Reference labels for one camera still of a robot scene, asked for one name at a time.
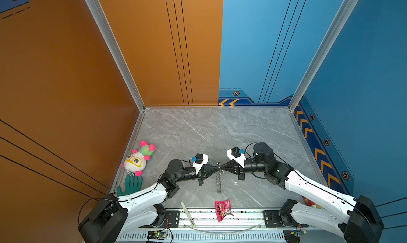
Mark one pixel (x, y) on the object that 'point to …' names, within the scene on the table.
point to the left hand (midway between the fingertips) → (218, 167)
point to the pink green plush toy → (135, 162)
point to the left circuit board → (156, 235)
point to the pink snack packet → (222, 208)
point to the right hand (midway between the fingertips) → (223, 167)
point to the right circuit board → (293, 236)
